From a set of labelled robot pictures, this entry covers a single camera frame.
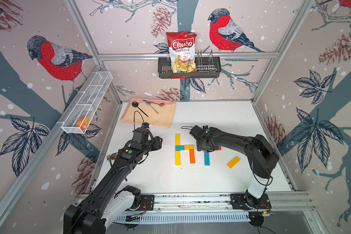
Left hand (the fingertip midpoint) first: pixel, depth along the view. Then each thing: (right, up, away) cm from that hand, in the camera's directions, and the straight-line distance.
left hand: (160, 137), depth 80 cm
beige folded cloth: (-7, +13, +34) cm, 37 cm away
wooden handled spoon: (-5, +21, +38) cm, 44 cm away
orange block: (+19, -14, +10) cm, 25 cm away
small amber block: (+16, -9, +13) cm, 22 cm away
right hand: (+27, -8, +11) cm, 30 cm away
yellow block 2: (+10, -15, +10) cm, 20 cm away
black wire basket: (+27, +43, +15) cm, 53 cm away
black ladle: (-26, +21, +38) cm, 51 cm away
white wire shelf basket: (-41, +20, -1) cm, 46 cm away
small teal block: (+11, -9, +14) cm, 20 cm away
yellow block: (+9, -5, +18) cm, 21 cm away
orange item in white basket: (-34, +9, -15) cm, 38 cm away
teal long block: (+28, -15, +8) cm, 32 cm away
